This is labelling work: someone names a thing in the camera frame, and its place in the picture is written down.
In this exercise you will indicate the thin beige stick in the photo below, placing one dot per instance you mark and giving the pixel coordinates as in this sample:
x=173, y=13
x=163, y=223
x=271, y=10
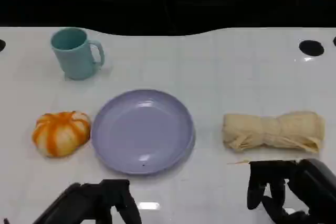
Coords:
x=237, y=162

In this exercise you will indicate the orange and white bread roll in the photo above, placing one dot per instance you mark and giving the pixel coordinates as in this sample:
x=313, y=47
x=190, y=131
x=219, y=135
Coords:
x=60, y=134

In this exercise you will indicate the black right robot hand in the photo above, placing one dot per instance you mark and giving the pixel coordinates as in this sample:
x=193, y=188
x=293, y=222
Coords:
x=317, y=182

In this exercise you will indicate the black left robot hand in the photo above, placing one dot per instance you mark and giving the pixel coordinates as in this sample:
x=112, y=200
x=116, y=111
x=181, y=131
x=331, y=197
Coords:
x=89, y=203

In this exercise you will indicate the pale green mug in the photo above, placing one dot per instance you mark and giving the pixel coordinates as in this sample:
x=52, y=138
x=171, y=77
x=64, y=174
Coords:
x=74, y=61

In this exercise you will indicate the black round table grommet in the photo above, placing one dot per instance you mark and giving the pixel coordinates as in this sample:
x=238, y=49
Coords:
x=2, y=45
x=334, y=41
x=311, y=48

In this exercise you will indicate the beige towel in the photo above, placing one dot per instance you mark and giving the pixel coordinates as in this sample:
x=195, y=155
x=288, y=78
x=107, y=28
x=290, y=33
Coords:
x=273, y=132

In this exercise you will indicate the lilac plate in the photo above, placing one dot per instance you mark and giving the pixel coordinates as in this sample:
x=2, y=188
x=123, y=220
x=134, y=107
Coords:
x=143, y=133

